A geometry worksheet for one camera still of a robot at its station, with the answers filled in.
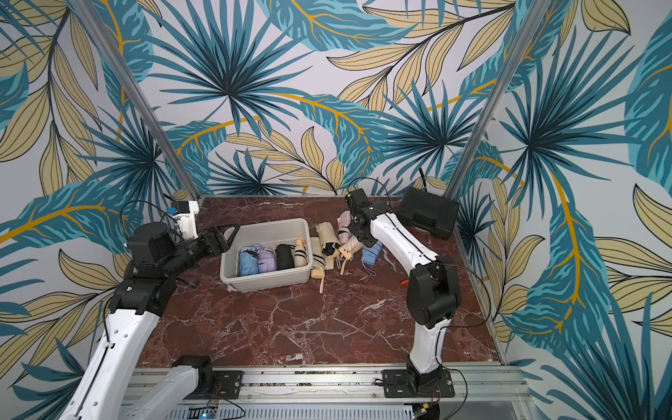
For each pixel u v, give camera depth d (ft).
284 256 3.20
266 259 3.12
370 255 3.21
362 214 2.12
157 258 1.61
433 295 1.60
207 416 2.33
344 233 3.36
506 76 2.64
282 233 3.04
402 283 3.05
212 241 1.92
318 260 3.11
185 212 1.92
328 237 3.30
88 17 2.23
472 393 2.40
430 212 3.50
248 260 3.09
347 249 2.88
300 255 3.11
